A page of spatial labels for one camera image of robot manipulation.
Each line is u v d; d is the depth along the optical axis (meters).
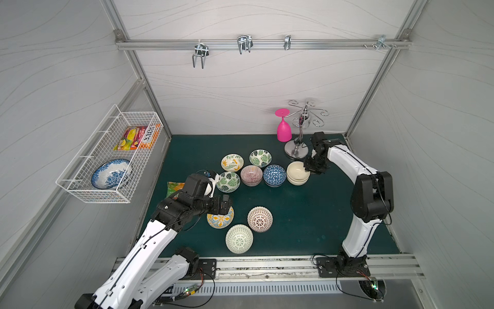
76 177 0.56
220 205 0.63
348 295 0.68
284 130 1.01
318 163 0.79
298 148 1.11
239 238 0.80
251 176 0.98
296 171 0.96
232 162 1.05
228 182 0.98
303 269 0.75
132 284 0.39
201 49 0.78
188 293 0.68
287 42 0.79
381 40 0.77
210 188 0.57
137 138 0.73
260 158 1.08
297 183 0.93
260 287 0.70
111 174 0.63
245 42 0.76
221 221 0.85
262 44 0.78
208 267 0.73
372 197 0.50
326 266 0.74
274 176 0.98
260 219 0.86
